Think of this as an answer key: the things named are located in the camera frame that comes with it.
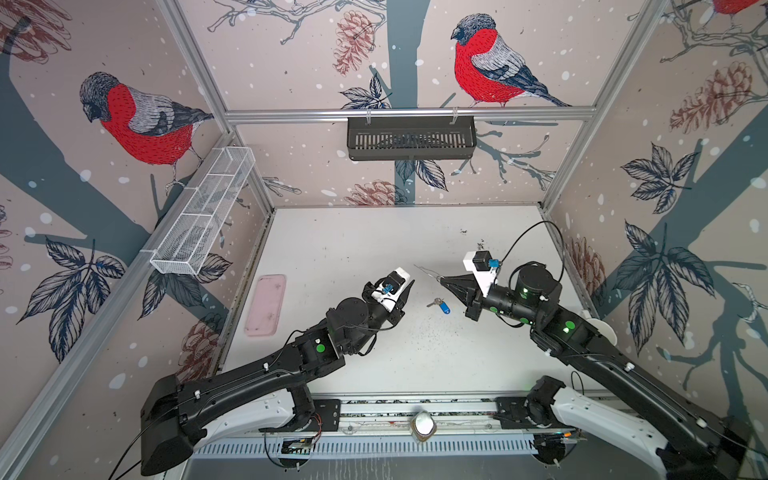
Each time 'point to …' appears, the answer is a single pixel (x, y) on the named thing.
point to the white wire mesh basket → (185, 245)
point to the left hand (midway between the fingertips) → (406, 278)
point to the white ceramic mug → (603, 328)
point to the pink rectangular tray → (265, 306)
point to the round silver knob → (423, 426)
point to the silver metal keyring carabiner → (430, 273)
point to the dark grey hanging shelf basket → (411, 138)
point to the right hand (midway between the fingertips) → (439, 284)
